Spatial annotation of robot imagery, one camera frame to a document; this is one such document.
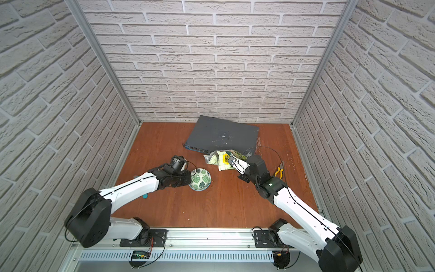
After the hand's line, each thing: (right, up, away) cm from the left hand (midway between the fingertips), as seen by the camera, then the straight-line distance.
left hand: (191, 174), depth 87 cm
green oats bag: (+16, +11, -18) cm, 26 cm away
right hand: (+25, +9, -8) cm, 27 cm away
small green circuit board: (-19, -31, -16) cm, 40 cm away
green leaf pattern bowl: (+4, -3, +2) cm, 6 cm away
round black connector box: (+41, -31, -19) cm, 55 cm away
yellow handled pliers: (+50, +2, +7) cm, 51 cm away
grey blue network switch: (+9, +22, +21) cm, 32 cm away
